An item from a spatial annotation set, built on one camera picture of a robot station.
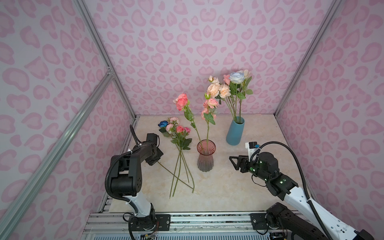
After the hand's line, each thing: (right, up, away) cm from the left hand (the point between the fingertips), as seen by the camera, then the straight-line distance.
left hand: (158, 155), depth 96 cm
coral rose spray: (+30, +25, -24) cm, 46 cm away
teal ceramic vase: (+49, +14, -2) cm, 51 cm away
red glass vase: (+29, +6, -18) cm, 35 cm away
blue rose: (0, +20, +13) cm, 24 cm away
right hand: (+44, +3, -21) cm, 49 cm away
